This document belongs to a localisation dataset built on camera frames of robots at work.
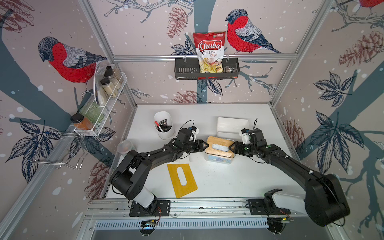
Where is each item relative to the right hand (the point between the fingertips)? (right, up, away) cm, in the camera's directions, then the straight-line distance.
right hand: (232, 146), depth 87 cm
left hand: (-14, +2, -2) cm, 14 cm away
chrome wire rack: (-73, +6, -31) cm, 79 cm away
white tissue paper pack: (-28, -5, -7) cm, 29 cm away
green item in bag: (-70, +20, -17) cm, 75 cm away
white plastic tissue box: (+4, +10, +21) cm, 24 cm away
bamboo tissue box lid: (-13, +4, -1) cm, 13 cm away
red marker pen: (-45, +11, +8) cm, 47 cm away
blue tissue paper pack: (-8, -7, -1) cm, 11 cm away
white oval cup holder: (-43, +19, +6) cm, 48 cm away
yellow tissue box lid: (-30, -22, -7) cm, 38 cm away
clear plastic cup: (-65, 0, +1) cm, 65 cm away
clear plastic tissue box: (-15, -4, -3) cm, 16 cm away
